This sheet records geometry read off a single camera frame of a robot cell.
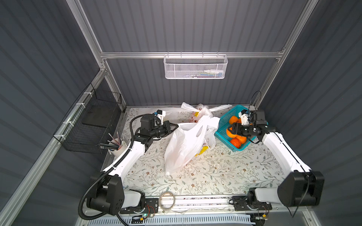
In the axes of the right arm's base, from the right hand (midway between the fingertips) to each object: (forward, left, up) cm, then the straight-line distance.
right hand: (235, 129), depth 83 cm
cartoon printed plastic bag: (+28, +27, -18) cm, 42 cm away
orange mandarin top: (+17, -5, -11) cm, 21 cm away
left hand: (-4, +33, +6) cm, 34 cm away
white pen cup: (-7, +74, -9) cm, 75 cm away
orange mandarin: (-2, -3, -12) cm, 12 cm away
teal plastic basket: (-1, +8, -3) cm, 9 cm away
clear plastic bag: (-11, +28, +4) cm, 30 cm away
